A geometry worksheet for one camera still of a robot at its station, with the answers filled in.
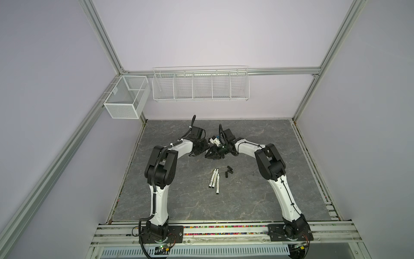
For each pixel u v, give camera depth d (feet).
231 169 3.13
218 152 3.01
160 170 1.84
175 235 2.41
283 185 2.08
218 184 2.91
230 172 3.08
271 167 2.06
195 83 3.20
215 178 2.99
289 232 2.18
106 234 2.48
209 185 2.91
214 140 3.25
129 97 3.30
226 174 3.05
